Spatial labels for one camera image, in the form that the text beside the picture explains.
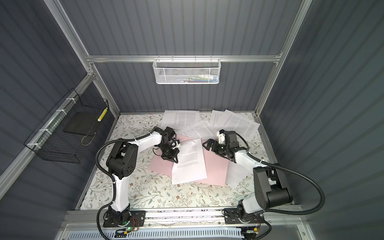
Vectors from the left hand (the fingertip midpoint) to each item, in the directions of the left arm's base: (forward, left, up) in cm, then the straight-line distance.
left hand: (177, 162), depth 93 cm
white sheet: (-8, -35, -2) cm, 36 cm away
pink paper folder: (-7, -23, +4) cm, 24 cm away
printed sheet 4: (+26, -51, 0) cm, 57 cm away
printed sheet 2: (+36, -1, 0) cm, 36 cm away
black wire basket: (+4, +53, +27) cm, 59 cm away
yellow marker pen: (+14, +40, +26) cm, 50 cm away
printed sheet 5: (+36, -31, 0) cm, 47 cm away
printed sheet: (-4, -8, 0) cm, 9 cm away
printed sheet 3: (+25, -17, 0) cm, 30 cm away
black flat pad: (+9, +45, +29) cm, 54 cm away
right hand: (+4, -20, +9) cm, 22 cm away
